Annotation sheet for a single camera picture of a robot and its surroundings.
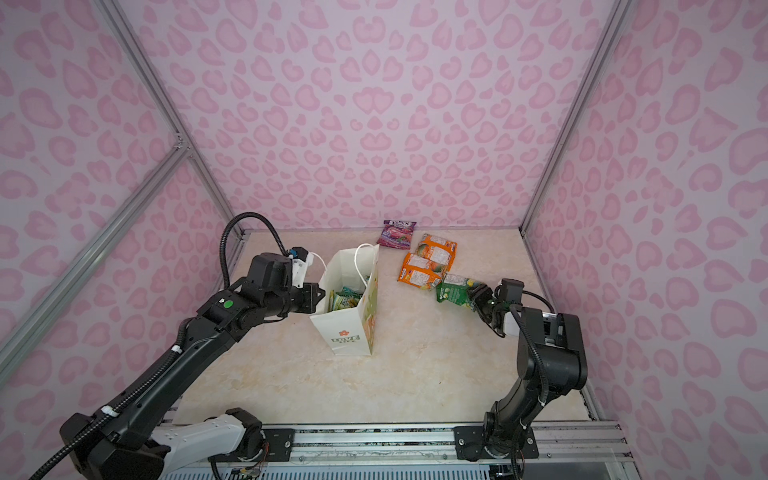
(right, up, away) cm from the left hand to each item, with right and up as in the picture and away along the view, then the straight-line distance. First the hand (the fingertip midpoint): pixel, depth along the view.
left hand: (327, 291), depth 74 cm
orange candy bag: (+33, +10, +36) cm, 50 cm away
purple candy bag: (+18, +17, +41) cm, 48 cm away
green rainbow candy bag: (+36, -2, +24) cm, 44 cm away
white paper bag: (+5, -5, -4) cm, 9 cm away
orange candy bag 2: (+25, +3, +29) cm, 39 cm away
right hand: (+42, -3, +23) cm, 48 cm away
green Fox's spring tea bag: (+2, -3, +10) cm, 11 cm away
